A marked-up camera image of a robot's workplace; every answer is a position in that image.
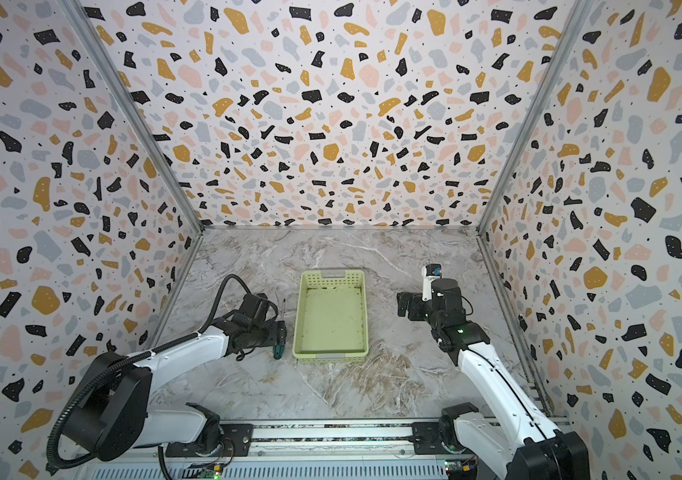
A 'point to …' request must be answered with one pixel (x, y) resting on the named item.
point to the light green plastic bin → (331, 316)
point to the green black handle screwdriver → (278, 350)
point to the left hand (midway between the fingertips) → (276, 328)
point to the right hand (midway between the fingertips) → (409, 289)
